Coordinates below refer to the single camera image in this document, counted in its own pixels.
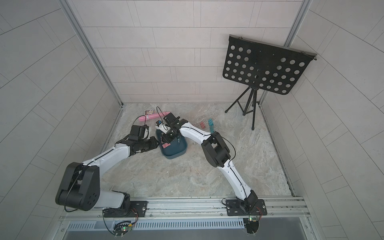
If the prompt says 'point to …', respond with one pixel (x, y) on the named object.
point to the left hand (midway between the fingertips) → (161, 141)
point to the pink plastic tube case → (153, 116)
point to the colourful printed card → (149, 111)
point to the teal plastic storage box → (177, 149)
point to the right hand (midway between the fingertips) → (165, 138)
